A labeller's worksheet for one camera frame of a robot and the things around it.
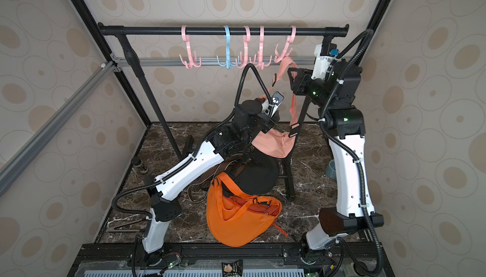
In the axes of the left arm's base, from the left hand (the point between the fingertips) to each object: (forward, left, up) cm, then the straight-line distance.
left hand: (275, 101), depth 65 cm
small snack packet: (-44, +14, -42) cm, 63 cm away
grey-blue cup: (-3, -32, -39) cm, 50 cm away
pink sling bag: (0, -6, -22) cm, 23 cm away
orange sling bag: (-28, +13, -40) cm, 50 cm away
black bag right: (-6, +4, -40) cm, 40 cm away
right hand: (+3, -8, +11) cm, 13 cm away
